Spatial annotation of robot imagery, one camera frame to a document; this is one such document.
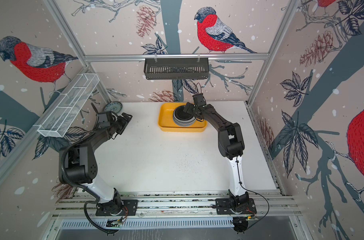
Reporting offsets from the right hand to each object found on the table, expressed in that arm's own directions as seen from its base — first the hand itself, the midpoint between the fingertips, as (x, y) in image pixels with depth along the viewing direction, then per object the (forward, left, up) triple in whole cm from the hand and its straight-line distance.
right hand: (189, 111), depth 102 cm
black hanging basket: (+26, +22, +18) cm, 38 cm away
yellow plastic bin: (0, +18, -9) cm, 20 cm away
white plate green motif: (-6, +4, -7) cm, 10 cm away
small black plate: (+1, +6, -5) cm, 8 cm away
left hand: (-11, +39, +5) cm, 41 cm away
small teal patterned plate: (+12, +62, -9) cm, 64 cm away
